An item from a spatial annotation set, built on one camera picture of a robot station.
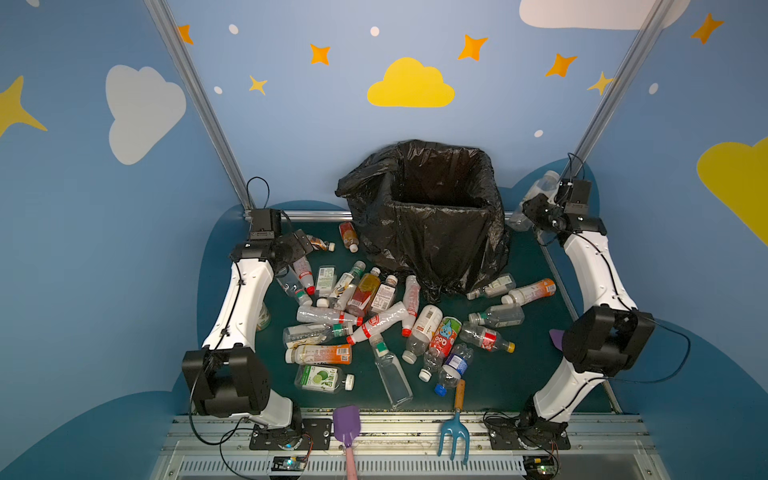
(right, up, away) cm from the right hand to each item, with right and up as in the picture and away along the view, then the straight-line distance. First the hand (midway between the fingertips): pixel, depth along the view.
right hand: (530, 201), depth 86 cm
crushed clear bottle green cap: (-65, -39, +1) cm, 76 cm away
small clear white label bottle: (-63, -24, +16) cm, 69 cm away
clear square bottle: (-5, -6, -2) cm, 7 cm away
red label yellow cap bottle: (-13, -40, +1) cm, 42 cm away
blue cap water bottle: (-23, -46, -5) cm, 52 cm away
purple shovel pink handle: (-52, -61, -10) cm, 81 cm away
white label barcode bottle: (-31, -39, +1) cm, 50 cm away
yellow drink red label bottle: (-50, -29, +10) cm, 59 cm away
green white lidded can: (-80, -36, +5) cm, 88 cm away
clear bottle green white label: (-5, -27, +13) cm, 30 cm away
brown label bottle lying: (-68, -12, +26) cm, 74 cm away
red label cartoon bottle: (-26, -41, -1) cm, 48 cm away
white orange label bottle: (+4, -29, +10) cm, 30 cm away
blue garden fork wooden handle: (-24, -60, -11) cm, 65 cm away
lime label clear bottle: (-60, -50, -6) cm, 78 cm away
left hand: (-67, -14, -2) cm, 69 cm away
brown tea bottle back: (-56, -9, +26) cm, 62 cm away
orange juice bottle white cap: (-58, -44, -3) cm, 73 cm away
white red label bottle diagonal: (-40, -34, +3) cm, 53 cm away
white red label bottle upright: (-34, -31, +8) cm, 47 cm away
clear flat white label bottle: (-42, -29, +12) cm, 53 cm away
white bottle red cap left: (-71, -22, +16) cm, 76 cm away
